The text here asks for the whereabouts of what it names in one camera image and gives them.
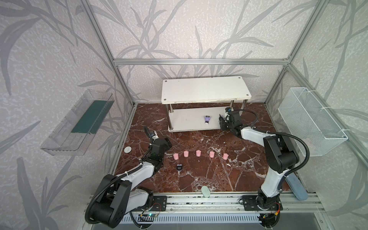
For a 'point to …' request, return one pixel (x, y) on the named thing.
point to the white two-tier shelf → (198, 103)
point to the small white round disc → (127, 149)
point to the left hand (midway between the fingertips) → (163, 139)
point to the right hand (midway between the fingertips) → (222, 121)
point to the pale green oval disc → (205, 191)
